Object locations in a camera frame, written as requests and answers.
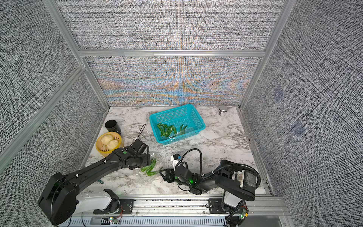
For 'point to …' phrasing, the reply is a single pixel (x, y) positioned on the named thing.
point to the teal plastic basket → (185, 114)
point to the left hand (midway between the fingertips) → (148, 162)
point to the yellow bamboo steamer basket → (103, 149)
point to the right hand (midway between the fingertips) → (160, 170)
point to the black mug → (112, 126)
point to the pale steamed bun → (106, 139)
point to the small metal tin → (222, 110)
